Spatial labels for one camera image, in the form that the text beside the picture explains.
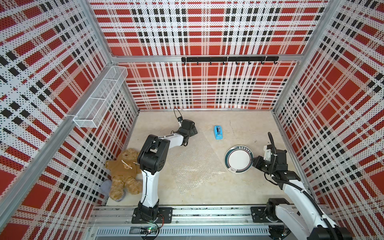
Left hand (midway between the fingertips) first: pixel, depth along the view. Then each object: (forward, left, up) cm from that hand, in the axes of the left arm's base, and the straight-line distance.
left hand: (191, 129), depth 105 cm
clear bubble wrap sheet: (-25, -3, -3) cm, 25 cm away
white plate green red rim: (-22, -31, -3) cm, 38 cm away
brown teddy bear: (-32, +35, +4) cm, 48 cm away
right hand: (-26, -37, +5) cm, 45 cm away
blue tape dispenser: (-2, -20, -1) cm, 20 cm away
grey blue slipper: (-40, +45, 0) cm, 60 cm away
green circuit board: (-59, +18, -1) cm, 61 cm away
